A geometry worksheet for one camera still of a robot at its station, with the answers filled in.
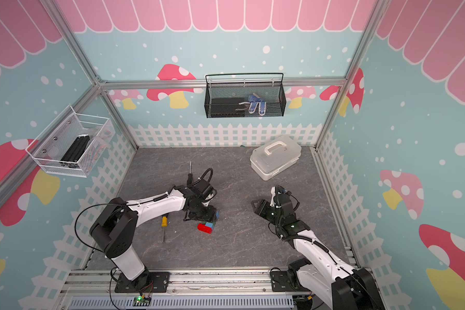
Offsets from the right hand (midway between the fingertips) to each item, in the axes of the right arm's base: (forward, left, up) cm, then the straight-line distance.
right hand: (254, 203), depth 84 cm
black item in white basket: (+8, +66, +26) cm, 71 cm away
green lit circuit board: (-34, +45, -13) cm, 58 cm away
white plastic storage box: (+28, -12, 0) cm, 30 cm away
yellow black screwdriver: (-5, +41, -8) cm, 42 cm away
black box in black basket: (+36, +12, +25) cm, 45 cm away
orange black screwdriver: (+17, +33, -8) cm, 38 cm away
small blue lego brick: (-6, +20, -8) cm, 22 cm away
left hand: (-4, +21, -8) cm, 23 cm away
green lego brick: (-5, +19, -9) cm, 21 cm away
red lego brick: (-7, +20, -8) cm, 23 cm away
